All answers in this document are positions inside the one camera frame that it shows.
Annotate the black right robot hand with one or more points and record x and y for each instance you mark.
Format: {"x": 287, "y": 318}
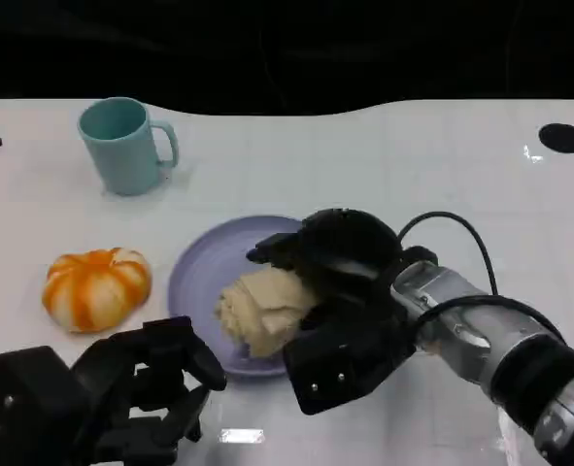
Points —
{"x": 345, "y": 247}

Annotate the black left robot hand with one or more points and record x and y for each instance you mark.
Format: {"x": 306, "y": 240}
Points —
{"x": 155, "y": 354}

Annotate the beige towel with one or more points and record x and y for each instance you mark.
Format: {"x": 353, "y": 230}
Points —
{"x": 262, "y": 310}

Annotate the lilac plate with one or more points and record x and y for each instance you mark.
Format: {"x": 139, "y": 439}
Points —
{"x": 199, "y": 276}

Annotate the pale green mug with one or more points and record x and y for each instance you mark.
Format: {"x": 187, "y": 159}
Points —
{"x": 121, "y": 153}

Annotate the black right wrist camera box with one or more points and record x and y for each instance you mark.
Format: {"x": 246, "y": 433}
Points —
{"x": 340, "y": 364}

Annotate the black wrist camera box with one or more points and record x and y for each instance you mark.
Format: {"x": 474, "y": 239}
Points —
{"x": 340, "y": 364}
{"x": 29, "y": 408}

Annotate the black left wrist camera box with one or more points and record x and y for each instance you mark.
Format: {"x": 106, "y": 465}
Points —
{"x": 29, "y": 408}

